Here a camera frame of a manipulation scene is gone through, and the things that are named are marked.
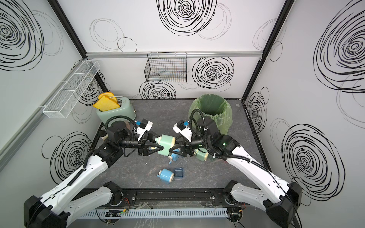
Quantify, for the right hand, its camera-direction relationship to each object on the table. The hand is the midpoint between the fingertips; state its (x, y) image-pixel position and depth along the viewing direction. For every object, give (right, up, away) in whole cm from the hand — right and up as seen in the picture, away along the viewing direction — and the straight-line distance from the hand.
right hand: (172, 147), depth 62 cm
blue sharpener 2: (-5, -18, +13) cm, 22 cm away
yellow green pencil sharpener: (-2, +3, -3) cm, 4 cm away
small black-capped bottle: (-47, +1, +29) cm, 55 cm away
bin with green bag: (+26, +19, +34) cm, 47 cm away
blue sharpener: (-1, -11, +20) cm, 23 cm away
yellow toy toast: (-46, +21, +28) cm, 58 cm away
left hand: (-5, +1, 0) cm, 5 cm away
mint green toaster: (-35, +17, +34) cm, 52 cm away
